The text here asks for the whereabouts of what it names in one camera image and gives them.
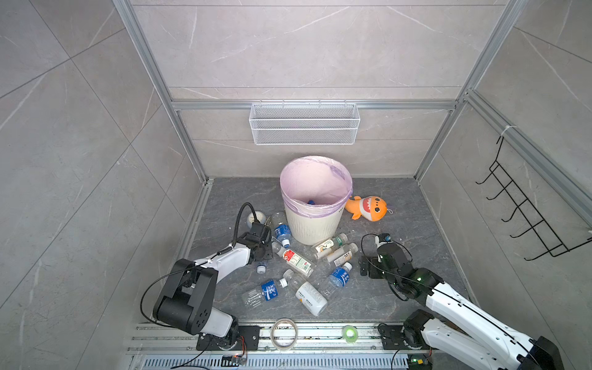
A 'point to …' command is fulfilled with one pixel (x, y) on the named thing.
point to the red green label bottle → (293, 259)
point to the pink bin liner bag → (315, 186)
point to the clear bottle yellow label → (343, 255)
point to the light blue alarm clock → (260, 216)
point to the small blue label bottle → (339, 277)
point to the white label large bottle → (306, 294)
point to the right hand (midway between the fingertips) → (369, 258)
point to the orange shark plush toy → (372, 207)
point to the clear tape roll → (277, 345)
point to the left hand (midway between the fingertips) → (263, 246)
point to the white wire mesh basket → (304, 124)
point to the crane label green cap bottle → (320, 249)
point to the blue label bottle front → (256, 297)
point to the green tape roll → (350, 334)
